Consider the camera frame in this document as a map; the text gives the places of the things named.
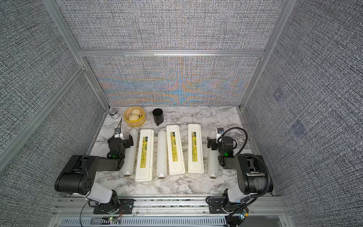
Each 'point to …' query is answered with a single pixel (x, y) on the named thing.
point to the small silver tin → (114, 112)
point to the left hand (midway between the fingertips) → (124, 133)
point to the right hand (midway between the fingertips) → (215, 132)
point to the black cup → (158, 114)
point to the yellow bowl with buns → (135, 116)
